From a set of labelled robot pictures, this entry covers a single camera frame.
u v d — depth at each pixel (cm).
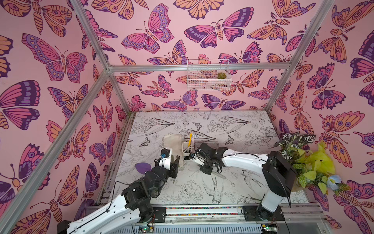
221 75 92
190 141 88
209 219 73
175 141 101
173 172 62
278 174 46
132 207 50
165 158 58
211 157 66
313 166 65
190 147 88
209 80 106
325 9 70
